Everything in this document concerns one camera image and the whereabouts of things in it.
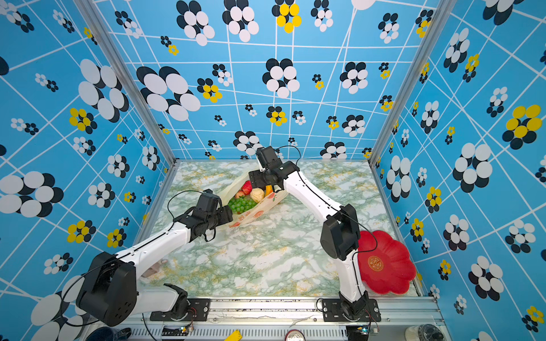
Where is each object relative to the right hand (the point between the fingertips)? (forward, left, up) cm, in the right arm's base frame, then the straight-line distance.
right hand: (263, 175), depth 89 cm
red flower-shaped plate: (-29, -49, -21) cm, 61 cm away
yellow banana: (+4, -1, -16) cm, 16 cm away
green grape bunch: (-5, +11, -15) cm, 20 cm away
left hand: (-12, +15, -10) cm, 21 cm away
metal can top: (-53, -12, -9) cm, 55 cm away
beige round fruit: (0, +4, -13) cm, 14 cm away
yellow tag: (-53, +7, -19) cm, 57 cm away
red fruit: (+3, +9, -12) cm, 15 cm away
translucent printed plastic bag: (-4, +15, -6) cm, 17 cm away
